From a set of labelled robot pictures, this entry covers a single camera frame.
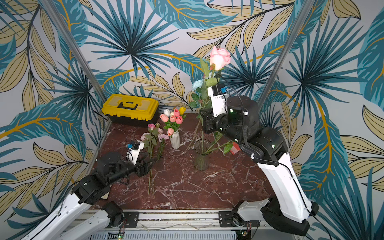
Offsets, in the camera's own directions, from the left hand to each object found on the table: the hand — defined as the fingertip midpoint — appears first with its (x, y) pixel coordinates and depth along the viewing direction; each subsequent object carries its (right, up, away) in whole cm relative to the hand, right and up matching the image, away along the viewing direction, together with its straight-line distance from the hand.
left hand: (151, 160), depth 68 cm
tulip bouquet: (+9, +19, +7) cm, 22 cm away
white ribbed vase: (+8, +7, +22) cm, 25 cm away
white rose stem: (+33, +7, -6) cm, 35 cm away
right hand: (+22, +21, -15) cm, 34 cm away
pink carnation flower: (-2, +8, +32) cm, 33 cm away
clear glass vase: (+24, +3, +14) cm, 28 cm away
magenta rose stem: (-9, +15, +32) cm, 37 cm away
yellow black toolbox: (-19, +26, +30) cm, 44 cm away
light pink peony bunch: (-10, +6, +33) cm, 35 cm away
